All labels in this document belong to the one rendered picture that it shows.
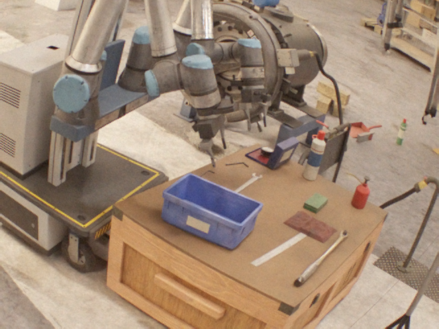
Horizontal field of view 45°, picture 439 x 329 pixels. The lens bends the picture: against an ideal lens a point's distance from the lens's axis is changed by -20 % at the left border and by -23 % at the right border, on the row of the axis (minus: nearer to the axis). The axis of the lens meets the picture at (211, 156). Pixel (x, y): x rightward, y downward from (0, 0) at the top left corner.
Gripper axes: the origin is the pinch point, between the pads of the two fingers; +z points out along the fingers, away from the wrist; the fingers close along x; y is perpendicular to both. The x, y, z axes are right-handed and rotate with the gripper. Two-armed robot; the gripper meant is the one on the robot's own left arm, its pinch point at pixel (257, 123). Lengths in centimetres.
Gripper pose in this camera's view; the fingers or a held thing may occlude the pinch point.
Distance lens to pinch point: 247.9
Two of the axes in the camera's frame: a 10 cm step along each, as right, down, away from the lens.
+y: 8.5, 0.1, -5.3
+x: 5.3, -1.5, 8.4
